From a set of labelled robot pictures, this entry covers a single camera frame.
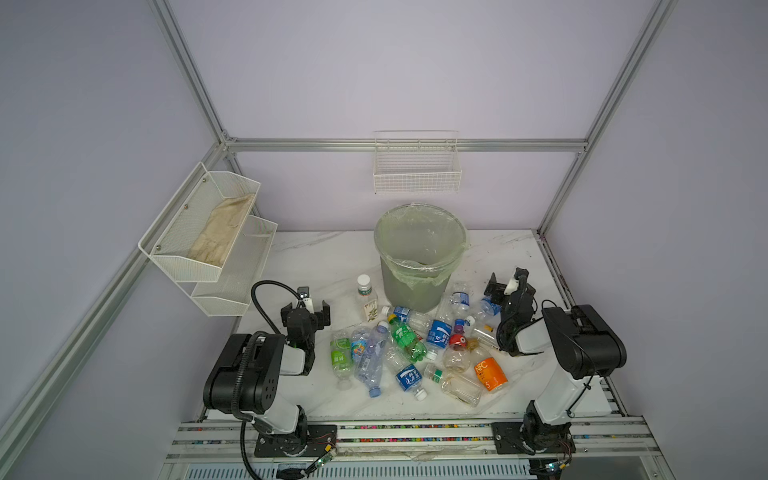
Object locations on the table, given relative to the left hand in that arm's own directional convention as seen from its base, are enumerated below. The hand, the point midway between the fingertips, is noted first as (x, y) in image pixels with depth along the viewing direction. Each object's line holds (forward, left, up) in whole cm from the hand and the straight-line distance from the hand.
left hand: (306, 304), depth 94 cm
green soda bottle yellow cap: (-13, -32, +4) cm, 35 cm away
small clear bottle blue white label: (+2, -50, +1) cm, 50 cm away
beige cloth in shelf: (+5, +20, +25) cm, 32 cm away
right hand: (+7, -64, +7) cm, 65 cm away
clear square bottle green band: (-26, -46, +1) cm, 53 cm away
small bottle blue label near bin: (-4, -33, 0) cm, 33 cm away
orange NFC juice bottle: (-20, -54, 0) cm, 57 cm away
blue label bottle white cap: (-10, -41, +2) cm, 43 cm away
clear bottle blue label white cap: (-23, -32, +1) cm, 39 cm away
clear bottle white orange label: (-8, -56, -1) cm, 56 cm away
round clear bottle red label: (-16, -46, -3) cm, 49 cm away
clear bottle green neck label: (-3, -20, +6) cm, 21 cm away
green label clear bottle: (-17, -13, +1) cm, 21 cm away
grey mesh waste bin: (+1, -37, +2) cm, 37 cm away
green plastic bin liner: (+17, -37, +12) cm, 42 cm away
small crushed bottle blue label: (-1, -58, +1) cm, 58 cm away
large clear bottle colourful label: (-21, -22, +5) cm, 31 cm away
